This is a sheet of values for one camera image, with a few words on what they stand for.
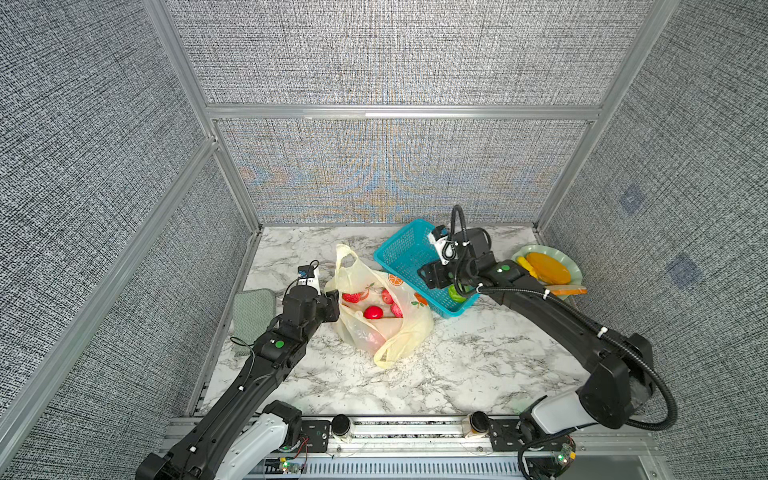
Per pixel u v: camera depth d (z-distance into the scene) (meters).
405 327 0.83
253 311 0.94
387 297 0.88
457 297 0.95
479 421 0.70
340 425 0.66
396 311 0.90
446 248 0.70
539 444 0.63
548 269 1.00
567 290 0.88
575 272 1.00
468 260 0.61
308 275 0.66
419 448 0.73
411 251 1.10
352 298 0.95
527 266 1.00
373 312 0.91
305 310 0.58
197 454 0.40
